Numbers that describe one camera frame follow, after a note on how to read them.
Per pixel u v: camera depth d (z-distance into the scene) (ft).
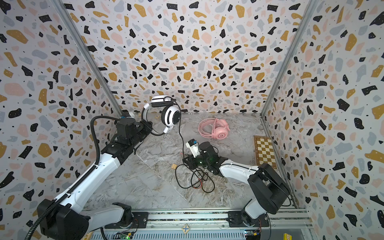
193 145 2.49
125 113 3.99
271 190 1.46
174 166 3.02
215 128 3.39
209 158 2.21
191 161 2.41
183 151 2.64
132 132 1.96
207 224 2.40
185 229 2.32
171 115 2.13
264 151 3.20
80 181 1.42
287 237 2.26
